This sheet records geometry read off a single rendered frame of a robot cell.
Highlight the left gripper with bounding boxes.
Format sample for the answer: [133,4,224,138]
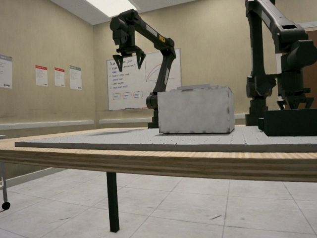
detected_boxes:
[277,70,314,110]

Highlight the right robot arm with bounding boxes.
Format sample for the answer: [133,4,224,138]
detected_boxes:
[110,8,176,125]

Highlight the grey work mat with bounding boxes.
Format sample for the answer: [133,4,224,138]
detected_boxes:
[14,126,317,152]

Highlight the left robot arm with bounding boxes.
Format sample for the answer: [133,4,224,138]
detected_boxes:
[245,0,317,117]

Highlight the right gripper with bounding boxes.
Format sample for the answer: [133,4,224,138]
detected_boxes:
[112,45,146,72]

